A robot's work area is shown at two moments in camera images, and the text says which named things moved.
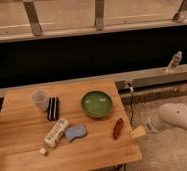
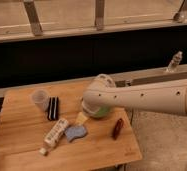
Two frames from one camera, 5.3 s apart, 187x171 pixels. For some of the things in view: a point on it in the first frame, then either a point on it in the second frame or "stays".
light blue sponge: [73, 132] stays
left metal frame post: [30, 9] stays
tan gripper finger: [139, 131] -> [81, 119]
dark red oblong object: [118, 128] stays
